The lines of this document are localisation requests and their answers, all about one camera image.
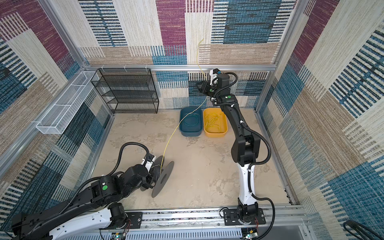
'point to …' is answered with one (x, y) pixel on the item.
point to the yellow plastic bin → (215, 122)
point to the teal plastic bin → (186, 131)
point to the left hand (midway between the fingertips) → (153, 168)
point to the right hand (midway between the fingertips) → (198, 85)
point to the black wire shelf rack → (127, 90)
